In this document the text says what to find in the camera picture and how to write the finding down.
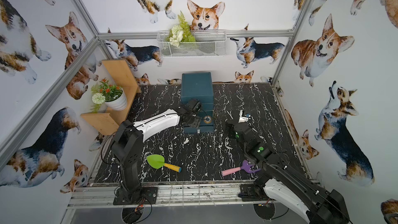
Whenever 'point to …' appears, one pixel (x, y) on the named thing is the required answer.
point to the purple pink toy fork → (245, 167)
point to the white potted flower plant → (114, 97)
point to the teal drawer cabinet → (199, 85)
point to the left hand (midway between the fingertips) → (193, 116)
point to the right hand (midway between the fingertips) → (236, 119)
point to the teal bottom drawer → (205, 123)
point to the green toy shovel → (157, 161)
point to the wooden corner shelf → (108, 120)
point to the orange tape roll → (205, 119)
